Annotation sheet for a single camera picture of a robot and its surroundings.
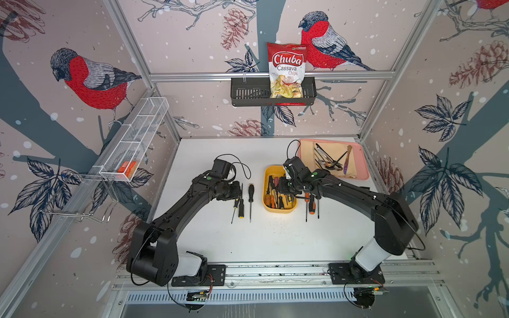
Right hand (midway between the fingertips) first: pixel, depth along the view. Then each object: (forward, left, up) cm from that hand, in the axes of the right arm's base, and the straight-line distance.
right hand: (277, 186), depth 87 cm
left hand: (-3, +15, +1) cm, 16 cm away
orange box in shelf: (-8, +52, +22) cm, 57 cm away
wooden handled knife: (+34, -44, -10) cm, 56 cm away
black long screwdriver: (+2, +12, -10) cm, 16 cm away
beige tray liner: (+25, -36, -11) cm, 46 cm away
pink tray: (+23, -48, -11) cm, 55 cm away
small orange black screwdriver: (-4, -17, -9) cm, 19 cm away
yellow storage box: (-2, +1, -10) cm, 10 cm away
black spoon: (+19, -28, -10) cm, 36 cm away
